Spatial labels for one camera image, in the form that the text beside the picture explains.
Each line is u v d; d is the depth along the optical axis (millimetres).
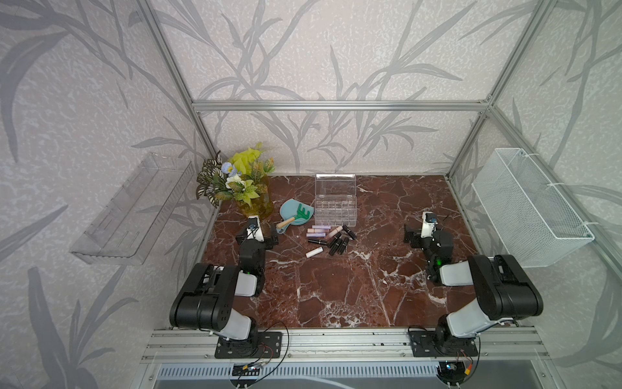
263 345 726
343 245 948
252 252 688
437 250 708
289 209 1056
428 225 808
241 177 897
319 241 961
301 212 1050
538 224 598
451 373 738
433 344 722
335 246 945
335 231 990
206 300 448
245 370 706
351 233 989
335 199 1058
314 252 935
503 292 449
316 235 987
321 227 992
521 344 756
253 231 750
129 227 680
